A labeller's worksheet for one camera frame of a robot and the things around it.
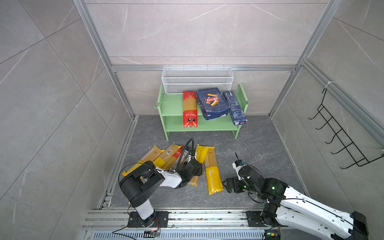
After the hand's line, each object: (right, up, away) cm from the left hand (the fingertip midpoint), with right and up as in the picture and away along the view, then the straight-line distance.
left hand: (198, 163), depth 93 cm
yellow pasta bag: (-23, +3, -2) cm, 23 cm away
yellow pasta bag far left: (-31, +4, +3) cm, 31 cm away
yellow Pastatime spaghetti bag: (+9, -6, -6) cm, 13 cm away
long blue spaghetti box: (+20, +31, -13) cm, 39 cm away
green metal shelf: (+25, +38, -11) cm, 47 cm away
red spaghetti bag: (-5, +32, -9) cm, 34 cm away
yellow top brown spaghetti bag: (+1, +7, +3) cm, 8 cm away
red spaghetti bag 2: (-18, +1, -1) cm, 18 cm away
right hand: (+16, -6, -15) cm, 23 cm away
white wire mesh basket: (-15, +55, +8) cm, 58 cm away
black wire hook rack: (+65, +10, -32) cm, 73 cm away
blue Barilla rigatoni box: (+7, +36, -11) cm, 38 cm away
